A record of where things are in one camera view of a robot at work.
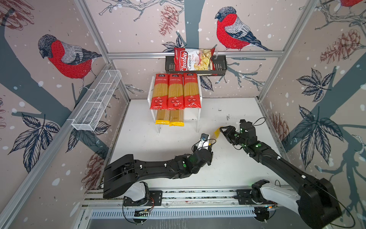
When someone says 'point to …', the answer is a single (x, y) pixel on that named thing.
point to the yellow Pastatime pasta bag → (162, 117)
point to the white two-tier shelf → (194, 114)
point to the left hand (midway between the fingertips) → (212, 146)
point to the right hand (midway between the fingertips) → (218, 131)
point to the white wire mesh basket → (90, 114)
